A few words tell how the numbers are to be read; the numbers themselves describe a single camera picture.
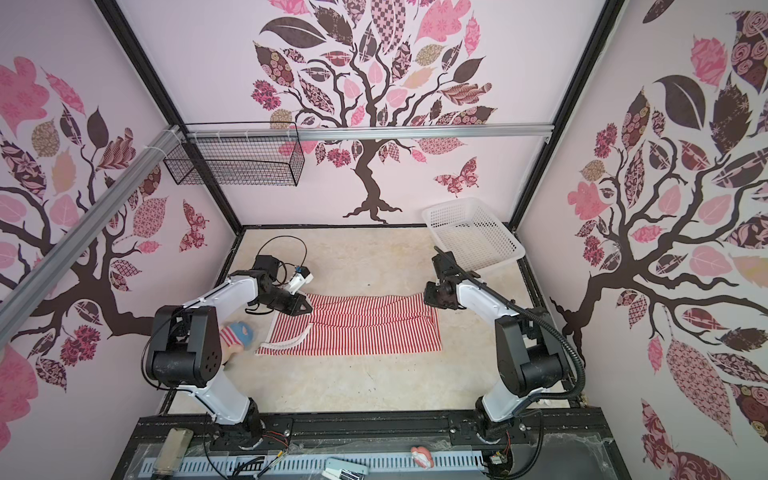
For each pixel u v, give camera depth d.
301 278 0.85
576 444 0.73
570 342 0.41
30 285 0.52
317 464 0.70
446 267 0.73
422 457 0.66
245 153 0.95
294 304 0.81
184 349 0.47
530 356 0.46
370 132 0.94
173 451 0.68
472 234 1.18
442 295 0.68
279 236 0.85
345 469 0.67
